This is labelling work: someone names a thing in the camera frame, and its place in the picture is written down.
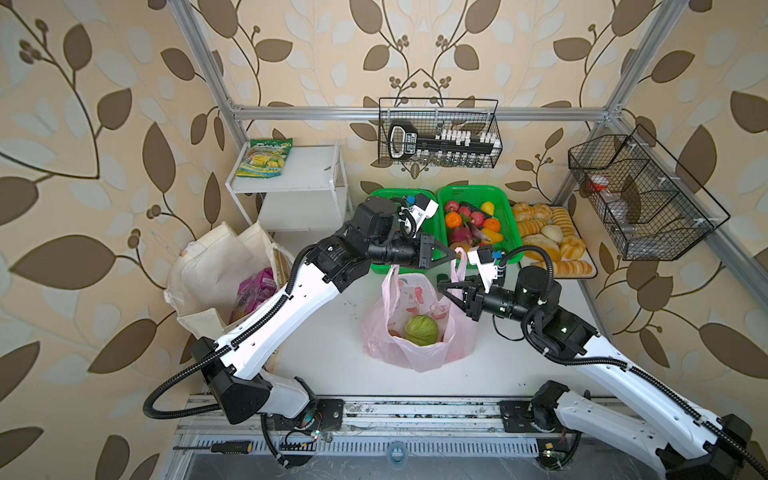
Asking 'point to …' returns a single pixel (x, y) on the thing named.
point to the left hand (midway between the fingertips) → (459, 255)
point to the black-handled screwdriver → (231, 447)
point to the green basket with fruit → (471, 216)
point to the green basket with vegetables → (433, 224)
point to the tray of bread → (554, 228)
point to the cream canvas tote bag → (208, 275)
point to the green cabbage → (421, 330)
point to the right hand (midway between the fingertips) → (442, 288)
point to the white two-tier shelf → (310, 196)
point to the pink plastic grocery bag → (404, 296)
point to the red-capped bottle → (600, 184)
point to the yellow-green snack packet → (265, 159)
